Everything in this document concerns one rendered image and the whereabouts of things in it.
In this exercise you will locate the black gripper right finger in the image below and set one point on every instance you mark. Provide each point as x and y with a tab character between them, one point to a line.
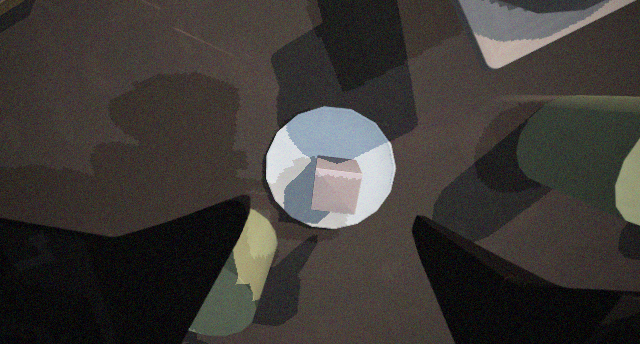
487	300

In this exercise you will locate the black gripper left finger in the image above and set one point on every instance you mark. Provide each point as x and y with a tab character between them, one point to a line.
144	287

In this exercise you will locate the white round dish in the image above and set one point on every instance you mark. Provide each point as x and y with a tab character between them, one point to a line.
334	132

